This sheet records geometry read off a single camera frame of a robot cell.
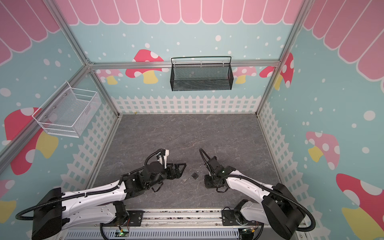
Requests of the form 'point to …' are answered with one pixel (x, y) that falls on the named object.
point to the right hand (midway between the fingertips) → (206, 183)
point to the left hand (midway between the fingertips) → (180, 168)
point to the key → (185, 180)
